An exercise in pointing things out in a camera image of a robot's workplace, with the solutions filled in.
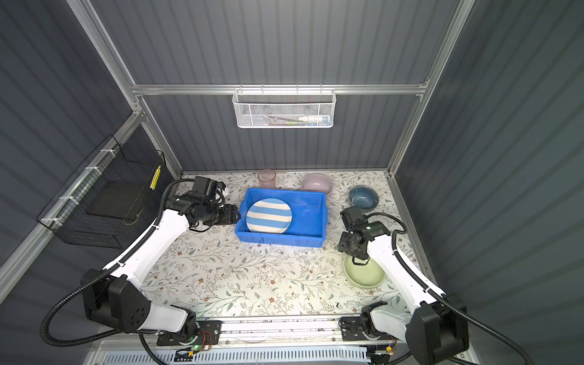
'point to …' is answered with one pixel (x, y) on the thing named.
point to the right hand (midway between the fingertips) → (350, 248)
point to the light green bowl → (364, 276)
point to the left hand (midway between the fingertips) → (233, 216)
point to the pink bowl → (316, 182)
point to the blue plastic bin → (317, 213)
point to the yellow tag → (155, 178)
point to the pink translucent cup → (267, 178)
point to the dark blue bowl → (364, 198)
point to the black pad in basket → (114, 200)
